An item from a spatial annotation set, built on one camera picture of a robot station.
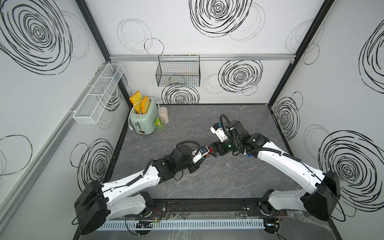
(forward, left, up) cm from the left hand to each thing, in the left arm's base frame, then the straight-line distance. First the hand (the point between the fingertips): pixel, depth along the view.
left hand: (201, 156), depth 77 cm
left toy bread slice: (+37, +42, +6) cm, 56 cm away
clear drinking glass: (+26, +28, -13) cm, 40 cm away
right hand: (+1, -4, +5) cm, 7 cm away
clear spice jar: (+34, +26, -5) cm, 43 cm away
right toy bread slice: (+30, +35, +6) cm, 47 cm away
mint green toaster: (+24, +37, -4) cm, 44 cm away
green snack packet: (+28, +29, -9) cm, 42 cm away
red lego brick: (-3, -4, +12) cm, 13 cm away
